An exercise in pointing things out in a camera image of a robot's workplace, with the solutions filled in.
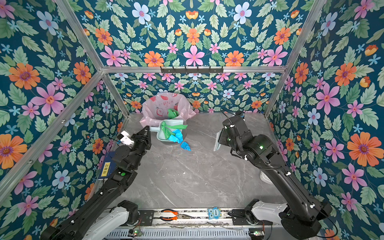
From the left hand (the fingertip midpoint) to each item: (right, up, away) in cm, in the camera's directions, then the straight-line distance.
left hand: (150, 122), depth 67 cm
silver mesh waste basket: (+15, -4, +5) cm, 16 cm away
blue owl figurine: (+30, -46, +7) cm, 55 cm away
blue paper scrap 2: (+13, -15, +31) cm, 37 cm away
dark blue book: (-35, -26, +24) cm, 49 cm away
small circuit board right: (+50, -53, +4) cm, 73 cm away
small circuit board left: (-10, -53, +4) cm, 54 cm away
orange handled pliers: (+11, -47, +7) cm, 49 cm away
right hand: (+33, -5, -1) cm, 33 cm away
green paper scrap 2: (+7, -3, +5) cm, 9 cm away
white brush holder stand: (+59, -31, +16) cm, 69 cm away
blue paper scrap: (+13, -7, +1) cm, 15 cm away
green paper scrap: (+5, +6, +24) cm, 26 cm away
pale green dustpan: (+3, -6, +5) cm, 8 cm away
